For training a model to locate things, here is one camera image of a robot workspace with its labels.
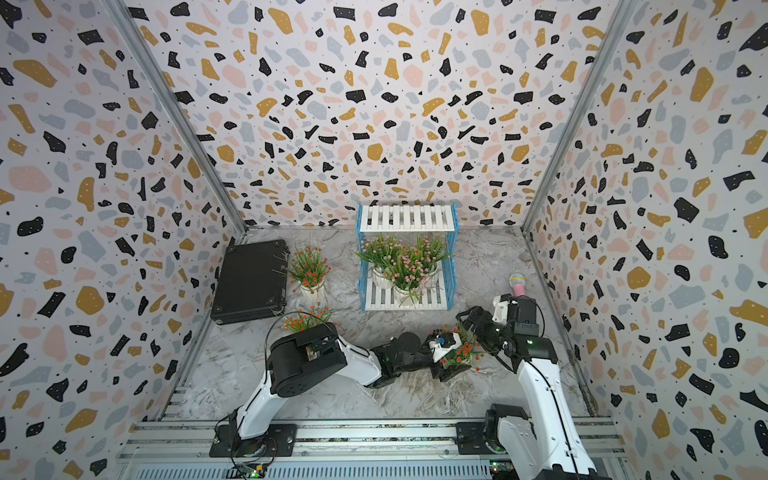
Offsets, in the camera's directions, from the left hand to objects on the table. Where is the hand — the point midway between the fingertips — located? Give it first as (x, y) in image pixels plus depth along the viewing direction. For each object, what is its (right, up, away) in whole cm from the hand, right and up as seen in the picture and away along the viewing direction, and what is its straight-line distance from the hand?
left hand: (469, 353), depth 80 cm
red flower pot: (-47, +22, +10) cm, 53 cm away
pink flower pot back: (-27, +28, +10) cm, 40 cm away
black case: (-72, +17, +26) cm, 78 cm away
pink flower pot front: (-17, +22, +10) cm, 30 cm away
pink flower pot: (-7, +29, +16) cm, 34 cm away
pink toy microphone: (+21, +17, +22) cm, 35 cm away
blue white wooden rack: (-6, +12, +20) cm, 24 cm away
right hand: (-1, +8, 0) cm, 8 cm away
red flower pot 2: (-1, +2, -5) cm, 6 cm away
